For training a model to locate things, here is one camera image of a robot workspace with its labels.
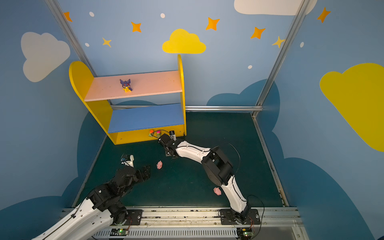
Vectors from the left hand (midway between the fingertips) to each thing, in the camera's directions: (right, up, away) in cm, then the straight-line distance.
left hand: (147, 169), depth 78 cm
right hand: (+12, +9, +17) cm, 23 cm away
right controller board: (+50, -30, -7) cm, 59 cm away
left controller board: (-14, -29, -6) cm, 33 cm away
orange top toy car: (-5, +18, +26) cm, 32 cm away
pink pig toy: (+4, -1, +13) cm, 13 cm away
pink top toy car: (0, +18, +25) cm, 31 cm away
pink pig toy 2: (+38, -13, +4) cm, 41 cm away
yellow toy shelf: (-27, +40, +45) cm, 66 cm away
